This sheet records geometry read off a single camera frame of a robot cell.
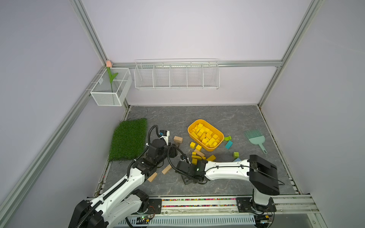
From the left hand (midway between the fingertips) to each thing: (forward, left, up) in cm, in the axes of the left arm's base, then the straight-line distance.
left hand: (175, 144), depth 80 cm
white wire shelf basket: (+48, -3, +14) cm, 50 cm away
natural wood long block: (-9, +7, -13) cm, 17 cm away
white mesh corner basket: (+30, +43, +16) cm, 55 cm away
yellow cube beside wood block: (+4, -15, -13) cm, 20 cm away
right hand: (-13, -5, -13) cm, 19 cm away
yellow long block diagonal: (-4, -22, -15) cm, 27 cm away
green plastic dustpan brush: (+10, -56, -15) cm, 59 cm away
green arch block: (+10, -36, -14) cm, 40 cm away
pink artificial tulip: (+41, +38, +19) cm, 59 cm away
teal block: (+5, -35, -15) cm, 39 cm away
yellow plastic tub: (+13, -20, -13) cm, 27 cm away
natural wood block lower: (-13, +15, -14) cm, 25 cm away
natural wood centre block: (0, -14, -14) cm, 20 cm away
